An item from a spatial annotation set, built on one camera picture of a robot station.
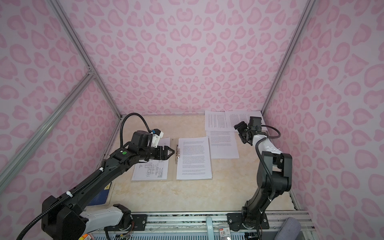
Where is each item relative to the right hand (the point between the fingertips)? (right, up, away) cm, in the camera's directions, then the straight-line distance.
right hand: (238, 127), depth 94 cm
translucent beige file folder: (-41, -24, -1) cm, 47 cm away
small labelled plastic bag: (-13, -48, -25) cm, 56 cm away
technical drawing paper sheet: (-52, -26, -1) cm, 58 cm away
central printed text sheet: (-11, +5, +24) cm, 27 cm away
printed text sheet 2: (+2, +7, +24) cm, 25 cm away
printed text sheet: (-27, -22, +1) cm, 35 cm away
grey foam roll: (+17, -47, -25) cm, 56 cm away
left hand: (-40, -11, -16) cm, 44 cm away
